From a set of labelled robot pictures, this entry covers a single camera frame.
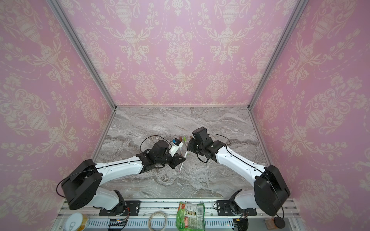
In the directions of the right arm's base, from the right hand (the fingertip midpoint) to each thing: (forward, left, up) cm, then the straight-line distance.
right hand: (188, 145), depth 83 cm
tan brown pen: (+14, -3, -14) cm, 20 cm away
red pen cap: (-8, 0, +6) cm, 10 cm away
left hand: (-7, +2, -4) cm, 9 cm away
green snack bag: (-33, +1, -12) cm, 35 cm away
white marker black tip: (-5, +4, +5) cm, 8 cm away
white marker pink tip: (-8, +3, -5) cm, 10 cm away
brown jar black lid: (-38, -36, -5) cm, 53 cm away
